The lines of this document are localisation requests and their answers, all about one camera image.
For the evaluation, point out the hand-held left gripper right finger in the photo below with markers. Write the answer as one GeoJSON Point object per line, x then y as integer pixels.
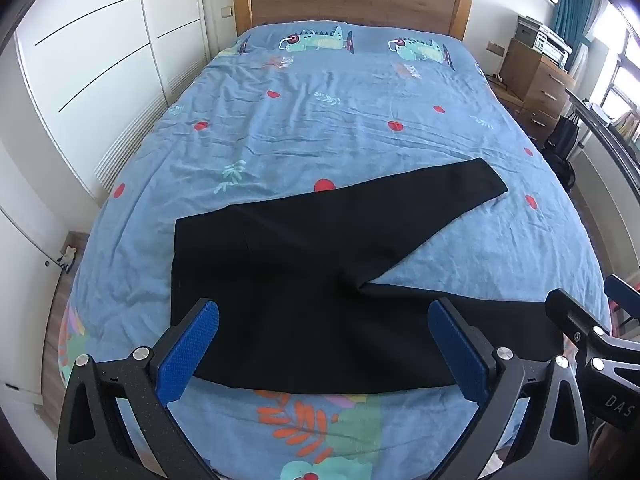
{"type": "Point", "coordinates": [452, 345]}

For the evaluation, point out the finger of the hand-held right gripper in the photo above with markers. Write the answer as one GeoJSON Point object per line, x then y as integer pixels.
{"type": "Point", "coordinates": [575, 317]}
{"type": "Point", "coordinates": [625, 297]}

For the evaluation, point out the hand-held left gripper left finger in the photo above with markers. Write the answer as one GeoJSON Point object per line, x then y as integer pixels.
{"type": "Point", "coordinates": [197, 340]}

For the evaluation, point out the black pants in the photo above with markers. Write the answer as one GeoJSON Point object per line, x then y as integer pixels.
{"type": "Point", "coordinates": [300, 260]}

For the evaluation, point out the small toy on floor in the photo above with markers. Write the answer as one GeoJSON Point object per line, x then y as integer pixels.
{"type": "Point", "coordinates": [67, 258]}

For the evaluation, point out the black bag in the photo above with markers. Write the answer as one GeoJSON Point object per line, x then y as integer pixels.
{"type": "Point", "coordinates": [562, 150]}

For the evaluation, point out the wooden dresser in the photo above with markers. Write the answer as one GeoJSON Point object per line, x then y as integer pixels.
{"type": "Point", "coordinates": [535, 77]}

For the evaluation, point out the bed with blue printed sheet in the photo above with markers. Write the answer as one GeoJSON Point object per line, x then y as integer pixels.
{"type": "Point", "coordinates": [300, 125]}

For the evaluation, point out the grey printer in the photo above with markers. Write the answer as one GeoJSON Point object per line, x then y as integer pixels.
{"type": "Point", "coordinates": [542, 37]}

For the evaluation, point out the white wardrobe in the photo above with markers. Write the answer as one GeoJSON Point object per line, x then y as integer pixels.
{"type": "Point", "coordinates": [100, 60]}

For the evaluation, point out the teal curtain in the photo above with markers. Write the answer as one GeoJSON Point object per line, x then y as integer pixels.
{"type": "Point", "coordinates": [575, 5]}

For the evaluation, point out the wooden headboard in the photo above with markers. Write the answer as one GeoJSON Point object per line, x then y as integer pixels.
{"type": "Point", "coordinates": [350, 0]}

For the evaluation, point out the grey metal rail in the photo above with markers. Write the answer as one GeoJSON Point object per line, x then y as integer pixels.
{"type": "Point", "coordinates": [607, 135]}

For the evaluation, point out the wall socket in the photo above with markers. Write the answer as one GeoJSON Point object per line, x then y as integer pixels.
{"type": "Point", "coordinates": [496, 49]}

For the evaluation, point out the wall switch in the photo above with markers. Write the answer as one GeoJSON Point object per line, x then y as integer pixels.
{"type": "Point", "coordinates": [227, 11]}

